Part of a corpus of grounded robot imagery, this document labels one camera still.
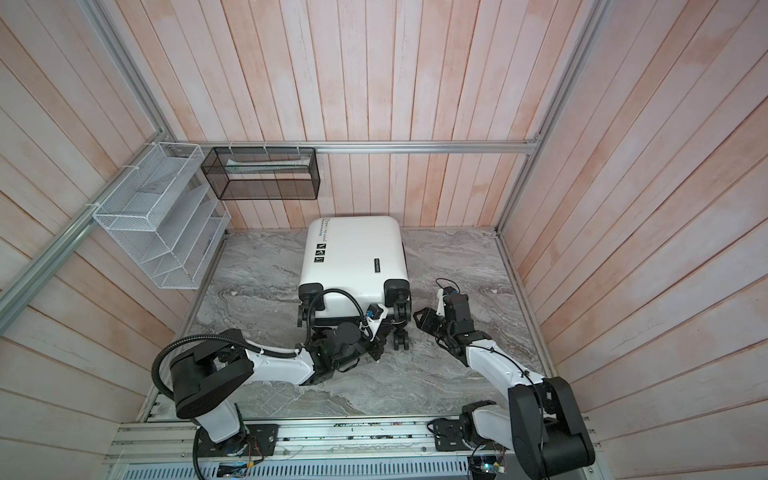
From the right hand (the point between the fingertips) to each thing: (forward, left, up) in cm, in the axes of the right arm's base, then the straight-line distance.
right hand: (418, 314), depth 90 cm
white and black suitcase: (+10, +16, +16) cm, 25 cm away
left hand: (-8, +8, +4) cm, 12 cm away
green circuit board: (-37, -16, -6) cm, 41 cm away
